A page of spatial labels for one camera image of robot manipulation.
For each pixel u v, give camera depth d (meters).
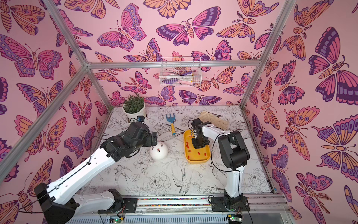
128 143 0.52
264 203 0.75
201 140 0.83
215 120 1.12
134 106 0.98
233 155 0.52
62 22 0.75
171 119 1.12
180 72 0.96
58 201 0.39
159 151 0.83
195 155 0.91
